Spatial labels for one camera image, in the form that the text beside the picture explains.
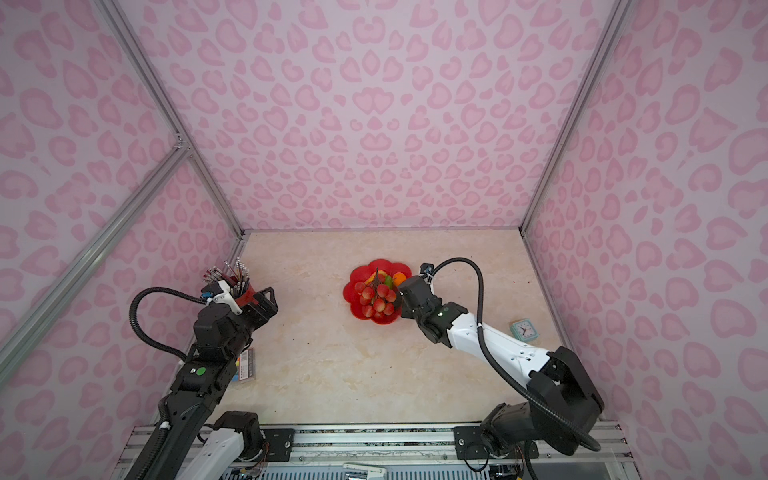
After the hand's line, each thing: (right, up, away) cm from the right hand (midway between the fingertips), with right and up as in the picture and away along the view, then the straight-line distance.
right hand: (412, 297), depth 85 cm
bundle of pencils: (-54, +5, +8) cm, 55 cm away
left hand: (-39, +3, -9) cm, 40 cm away
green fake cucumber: (-7, +3, +15) cm, 17 cm away
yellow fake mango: (-12, +4, +16) cm, 21 cm away
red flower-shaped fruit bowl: (-17, +6, +19) cm, 26 cm away
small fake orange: (-4, +4, +16) cm, 17 cm away
